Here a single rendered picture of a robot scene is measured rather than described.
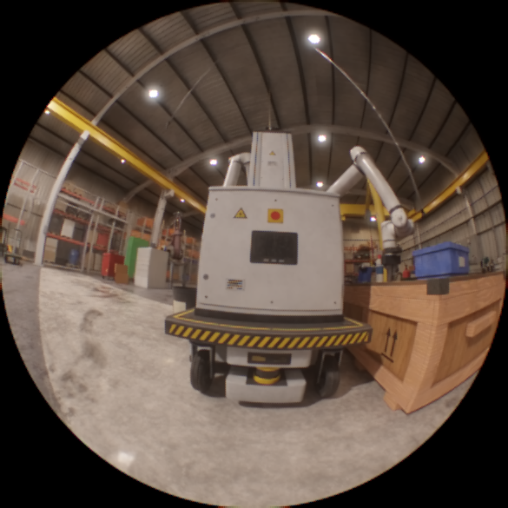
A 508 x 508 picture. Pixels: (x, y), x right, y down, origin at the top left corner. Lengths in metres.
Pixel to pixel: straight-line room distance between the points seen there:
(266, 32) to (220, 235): 7.84
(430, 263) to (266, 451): 0.80
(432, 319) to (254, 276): 0.60
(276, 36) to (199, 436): 8.52
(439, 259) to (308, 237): 0.53
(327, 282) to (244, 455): 0.62
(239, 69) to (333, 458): 8.60
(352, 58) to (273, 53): 3.16
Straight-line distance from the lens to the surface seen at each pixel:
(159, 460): 0.53
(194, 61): 8.29
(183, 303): 1.29
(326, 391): 0.68
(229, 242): 0.61
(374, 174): 1.07
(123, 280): 5.41
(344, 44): 8.47
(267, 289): 0.58
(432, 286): 0.56
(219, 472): 0.51
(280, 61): 8.27
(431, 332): 0.57
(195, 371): 0.63
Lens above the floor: 0.46
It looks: 10 degrees up
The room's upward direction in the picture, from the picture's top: 3 degrees clockwise
